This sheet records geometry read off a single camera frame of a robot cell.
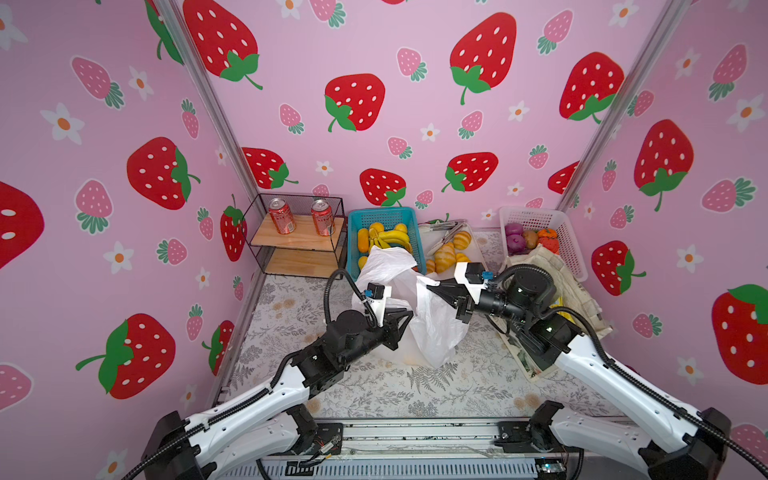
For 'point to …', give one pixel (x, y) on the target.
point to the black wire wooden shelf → (302, 252)
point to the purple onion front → (516, 245)
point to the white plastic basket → (540, 219)
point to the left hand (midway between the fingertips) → (410, 312)
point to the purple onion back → (513, 229)
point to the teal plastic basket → (363, 218)
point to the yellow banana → (388, 238)
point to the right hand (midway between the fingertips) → (430, 281)
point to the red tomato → (552, 244)
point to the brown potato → (531, 239)
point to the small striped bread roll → (462, 240)
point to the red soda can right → (322, 214)
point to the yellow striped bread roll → (462, 258)
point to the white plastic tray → (432, 240)
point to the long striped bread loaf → (445, 257)
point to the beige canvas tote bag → (570, 292)
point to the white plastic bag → (437, 337)
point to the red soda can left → (281, 216)
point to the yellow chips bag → (559, 303)
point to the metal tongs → (454, 227)
